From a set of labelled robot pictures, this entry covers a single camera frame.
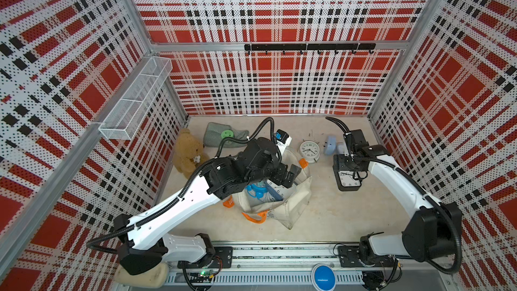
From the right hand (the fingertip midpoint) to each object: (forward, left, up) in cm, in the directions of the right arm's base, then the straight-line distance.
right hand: (348, 164), depth 84 cm
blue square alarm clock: (-10, +32, -5) cm, 34 cm away
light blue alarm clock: (+15, +3, -6) cm, 16 cm away
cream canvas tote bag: (-19, +27, -1) cm, 33 cm away
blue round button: (-39, +15, -11) cm, 43 cm away
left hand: (-10, +27, +18) cm, 34 cm away
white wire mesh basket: (+22, +98, +11) cm, 101 cm away
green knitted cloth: (+26, +66, -12) cm, 73 cm away
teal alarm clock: (-7, +40, -12) cm, 43 cm away
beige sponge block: (-39, +72, -7) cm, 82 cm away
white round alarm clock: (+14, +13, -10) cm, 22 cm away
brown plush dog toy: (+4, +68, +4) cm, 68 cm away
